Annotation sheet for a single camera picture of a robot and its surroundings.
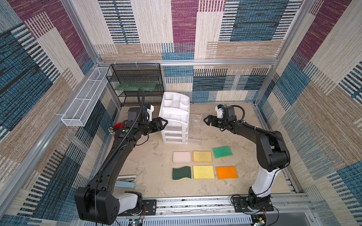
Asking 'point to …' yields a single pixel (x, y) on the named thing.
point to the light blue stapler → (125, 181)
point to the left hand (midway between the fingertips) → (164, 122)
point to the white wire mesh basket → (76, 114)
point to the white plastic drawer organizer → (175, 108)
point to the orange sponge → (226, 172)
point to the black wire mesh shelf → (127, 78)
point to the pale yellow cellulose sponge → (203, 172)
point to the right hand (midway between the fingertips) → (210, 122)
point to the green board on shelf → (135, 86)
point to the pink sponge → (182, 157)
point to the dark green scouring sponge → (180, 173)
